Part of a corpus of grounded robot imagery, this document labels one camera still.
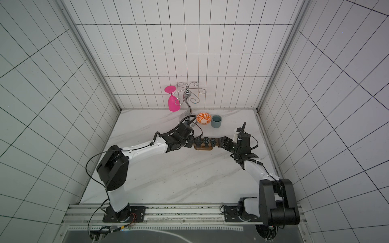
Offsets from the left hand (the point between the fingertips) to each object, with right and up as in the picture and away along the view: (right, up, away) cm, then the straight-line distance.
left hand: (187, 140), depth 90 cm
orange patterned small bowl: (+11, +14, +20) cm, 27 cm away
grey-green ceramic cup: (+20, +12, +14) cm, 27 cm away
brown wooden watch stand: (+10, -5, +5) cm, 12 cm away
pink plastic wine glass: (-10, +24, +11) cm, 28 cm away
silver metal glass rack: (0, +30, +2) cm, 30 cm away
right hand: (+23, +2, 0) cm, 23 cm away
